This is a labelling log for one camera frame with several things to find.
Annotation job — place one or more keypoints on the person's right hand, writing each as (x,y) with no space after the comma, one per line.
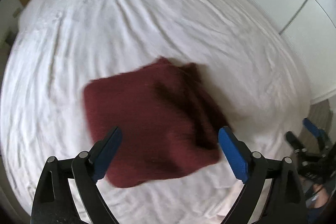
(321,196)

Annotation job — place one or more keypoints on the dark red knitted sweater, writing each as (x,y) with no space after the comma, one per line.
(169,122)

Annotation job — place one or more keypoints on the white bed sheet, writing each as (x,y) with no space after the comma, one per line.
(247,68)

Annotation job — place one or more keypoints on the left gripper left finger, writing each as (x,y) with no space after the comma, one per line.
(53,201)

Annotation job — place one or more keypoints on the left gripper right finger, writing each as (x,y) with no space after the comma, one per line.
(285,202)

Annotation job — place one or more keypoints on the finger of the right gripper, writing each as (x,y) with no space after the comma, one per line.
(317,132)
(294,142)

